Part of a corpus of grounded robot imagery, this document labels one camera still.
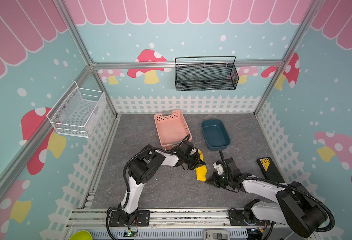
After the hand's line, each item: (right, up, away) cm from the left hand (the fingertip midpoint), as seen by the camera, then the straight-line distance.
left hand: (205, 165), depth 91 cm
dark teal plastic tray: (+11, +19, +20) cm, 30 cm away
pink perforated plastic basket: (-22, +22, +18) cm, 36 cm away
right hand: (-2, -7, -6) cm, 9 cm away
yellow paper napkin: (-3, -3, -3) cm, 5 cm away
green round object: (-61, -26, -24) cm, 70 cm away
